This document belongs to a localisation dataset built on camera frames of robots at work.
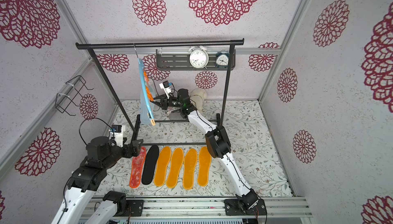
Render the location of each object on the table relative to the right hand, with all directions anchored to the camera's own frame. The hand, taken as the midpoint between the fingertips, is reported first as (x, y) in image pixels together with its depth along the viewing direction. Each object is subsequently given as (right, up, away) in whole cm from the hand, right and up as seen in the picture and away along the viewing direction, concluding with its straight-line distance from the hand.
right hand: (149, 99), depth 82 cm
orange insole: (+6, -35, +8) cm, 36 cm away
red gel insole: (-9, -38, +5) cm, 39 cm away
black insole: (-1, -41, +1) cm, 41 cm away
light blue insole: (-8, -10, +15) cm, 20 cm away
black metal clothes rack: (-15, -15, +21) cm, 30 cm away
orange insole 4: (+31, -35, +7) cm, 47 cm away
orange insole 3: (+22, -35, +6) cm, 42 cm away
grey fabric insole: (+11, -9, +24) cm, 28 cm away
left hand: (-4, -21, -9) cm, 23 cm away
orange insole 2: (+14, -35, +8) cm, 38 cm away
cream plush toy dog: (+27, +6, +30) cm, 41 cm away
